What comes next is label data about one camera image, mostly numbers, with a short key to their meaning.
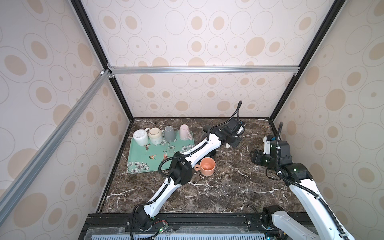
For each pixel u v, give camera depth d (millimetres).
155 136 996
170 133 1005
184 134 1023
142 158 950
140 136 972
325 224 402
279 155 538
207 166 919
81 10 686
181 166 610
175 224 744
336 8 684
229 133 695
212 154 656
